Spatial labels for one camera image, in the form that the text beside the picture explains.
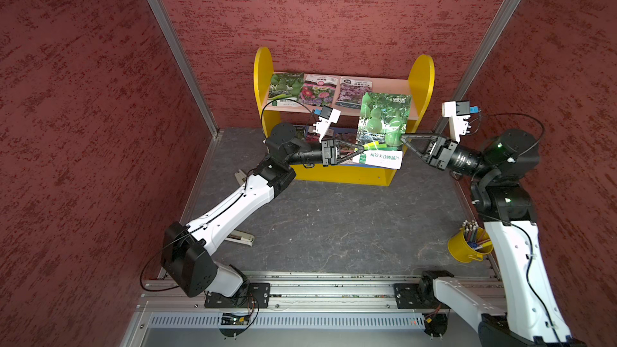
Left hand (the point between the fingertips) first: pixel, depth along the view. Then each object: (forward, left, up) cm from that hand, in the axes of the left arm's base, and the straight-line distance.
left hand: (361, 156), depth 57 cm
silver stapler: (-6, +38, -40) cm, 55 cm away
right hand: (-1, -7, +5) cm, 9 cm away
